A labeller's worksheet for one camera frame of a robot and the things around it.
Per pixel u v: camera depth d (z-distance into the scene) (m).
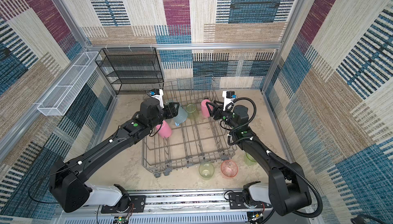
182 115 0.80
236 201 0.73
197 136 0.91
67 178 0.40
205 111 0.97
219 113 0.70
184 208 0.73
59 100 0.71
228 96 0.68
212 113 0.72
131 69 1.08
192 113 0.97
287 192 0.41
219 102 0.78
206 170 0.82
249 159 0.78
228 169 0.83
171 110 0.67
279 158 0.47
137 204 0.73
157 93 0.68
